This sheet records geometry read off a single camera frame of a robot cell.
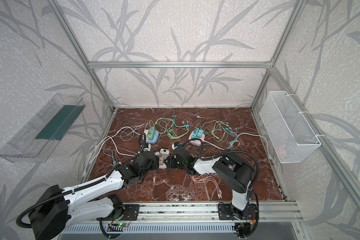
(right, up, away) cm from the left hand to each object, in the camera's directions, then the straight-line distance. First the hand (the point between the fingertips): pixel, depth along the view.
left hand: (159, 154), depth 85 cm
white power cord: (-37, +8, +16) cm, 41 cm away
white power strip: (+3, -7, +1) cm, 8 cm away
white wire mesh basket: (+60, +13, -25) cm, 66 cm away
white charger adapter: (+3, +1, +1) cm, 3 cm away
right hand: (+3, -2, +4) cm, 6 cm away
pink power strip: (+21, +6, +5) cm, 23 cm away
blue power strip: (-6, +7, +13) cm, 16 cm away
